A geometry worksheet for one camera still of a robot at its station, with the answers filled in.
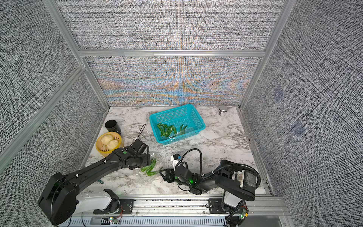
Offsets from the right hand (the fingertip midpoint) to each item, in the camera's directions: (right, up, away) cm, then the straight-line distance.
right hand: (160, 170), depth 80 cm
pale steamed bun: (-38, +16, +13) cm, 43 cm away
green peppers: (+2, +20, +21) cm, 29 cm away
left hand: (-8, +3, +4) cm, 9 cm away
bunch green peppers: (-8, -1, +6) cm, 10 cm away
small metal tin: (+44, +36, +30) cm, 65 cm away
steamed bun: (-32, +13, +10) cm, 36 cm away
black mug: (-35, +24, +17) cm, 46 cm away
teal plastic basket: (+15, +33, +34) cm, 50 cm away
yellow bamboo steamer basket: (-39, +9, +12) cm, 42 cm away
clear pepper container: (-4, 0, +8) cm, 9 cm away
